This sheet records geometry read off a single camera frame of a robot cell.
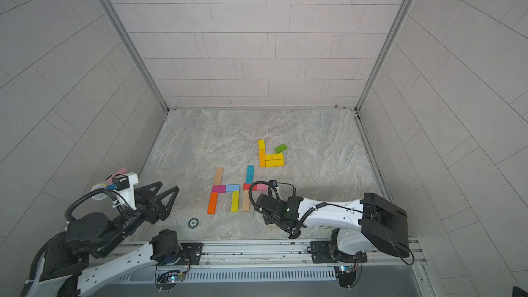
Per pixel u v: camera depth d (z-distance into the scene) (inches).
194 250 28.3
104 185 24.0
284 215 22.4
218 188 34.0
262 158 37.7
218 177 35.0
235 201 32.5
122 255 23.2
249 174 35.9
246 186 34.2
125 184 19.4
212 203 32.5
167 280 25.8
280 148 39.2
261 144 40.0
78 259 16.6
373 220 18.2
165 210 20.4
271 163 37.0
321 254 26.3
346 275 27.2
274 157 37.9
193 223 30.8
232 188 34.4
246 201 32.5
